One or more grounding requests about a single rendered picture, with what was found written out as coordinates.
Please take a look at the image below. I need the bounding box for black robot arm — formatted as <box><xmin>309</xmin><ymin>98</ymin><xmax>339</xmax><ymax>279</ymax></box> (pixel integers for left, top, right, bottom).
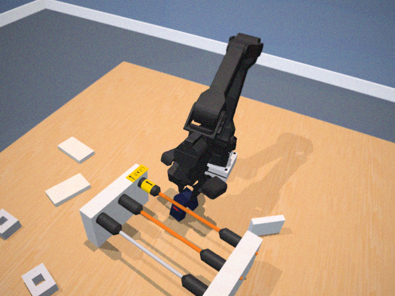
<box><xmin>167</xmin><ymin>33</ymin><xmax>264</xmax><ymax>187</ymax></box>

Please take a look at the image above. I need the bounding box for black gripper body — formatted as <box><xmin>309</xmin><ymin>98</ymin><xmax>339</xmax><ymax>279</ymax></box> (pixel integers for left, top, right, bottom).
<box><xmin>160</xmin><ymin>148</ymin><xmax>228</xmax><ymax>200</ymax></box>

